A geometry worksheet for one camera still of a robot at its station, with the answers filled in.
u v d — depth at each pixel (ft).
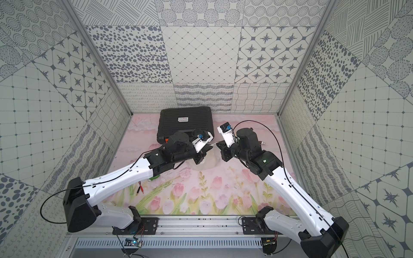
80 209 1.27
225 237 2.43
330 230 1.21
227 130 1.94
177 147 1.80
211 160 2.67
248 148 1.68
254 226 2.40
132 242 2.30
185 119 3.53
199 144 2.01
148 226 2.41
